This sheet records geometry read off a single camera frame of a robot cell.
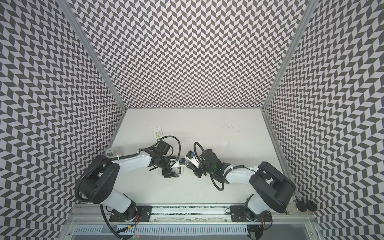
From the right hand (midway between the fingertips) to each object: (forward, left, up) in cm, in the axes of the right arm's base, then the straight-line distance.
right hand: (189, 168), depth 84 cm
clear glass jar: (+7, +43, +8) cm, 45 cm away
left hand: (+1, +8, -4) cm, 9 cm away
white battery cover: (+19, -23, -5) cm, 30 cm away
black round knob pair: (-20, -59, -1) cm, 62 cm away
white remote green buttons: (+27, +23, -2) cm, 36 cm away
